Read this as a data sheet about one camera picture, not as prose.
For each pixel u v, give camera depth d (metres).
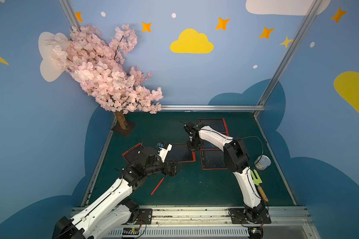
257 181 0.88
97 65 0.64
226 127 1.14
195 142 0.85
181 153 0.98
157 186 0.84
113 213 0.57
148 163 0.60
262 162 0.88
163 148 0.67
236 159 0.59
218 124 1.16
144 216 0.74
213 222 0.73
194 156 0.96
